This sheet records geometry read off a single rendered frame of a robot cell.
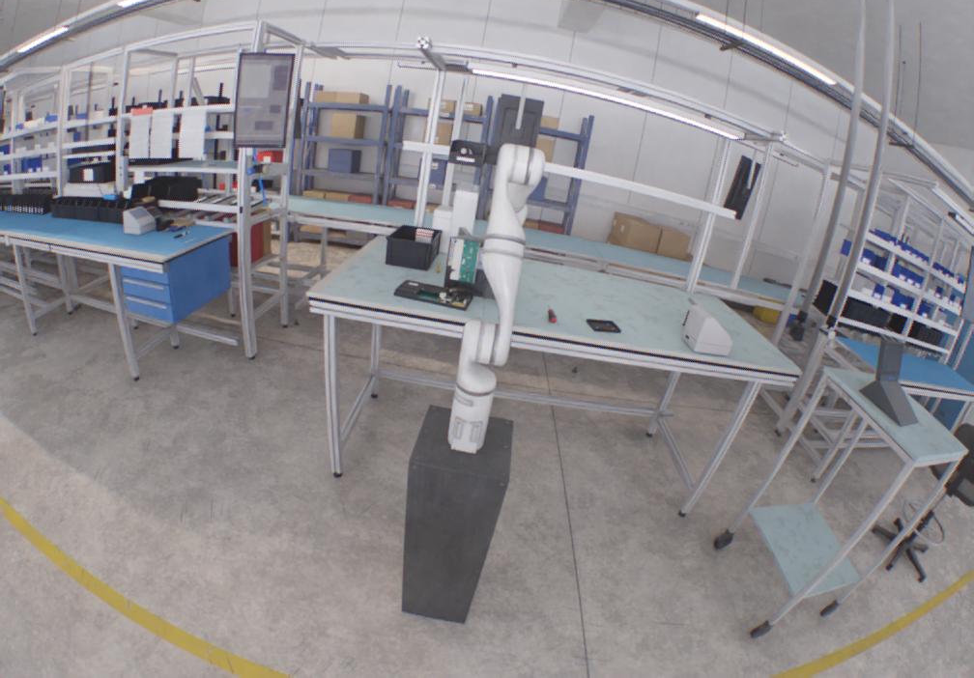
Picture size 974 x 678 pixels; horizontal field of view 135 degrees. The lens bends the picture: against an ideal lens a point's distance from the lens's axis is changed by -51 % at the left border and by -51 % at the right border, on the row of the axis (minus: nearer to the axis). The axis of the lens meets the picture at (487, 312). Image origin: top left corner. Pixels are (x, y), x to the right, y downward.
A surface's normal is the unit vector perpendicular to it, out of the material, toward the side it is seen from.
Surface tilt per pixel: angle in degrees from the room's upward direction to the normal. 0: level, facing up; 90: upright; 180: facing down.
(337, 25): 90
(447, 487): 90
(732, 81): 90
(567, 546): 0
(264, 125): 101
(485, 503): 90
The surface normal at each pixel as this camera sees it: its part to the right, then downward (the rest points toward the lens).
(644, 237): -0.04, 0.39
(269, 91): 0.34, 0.59
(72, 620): 0.16, -0.91
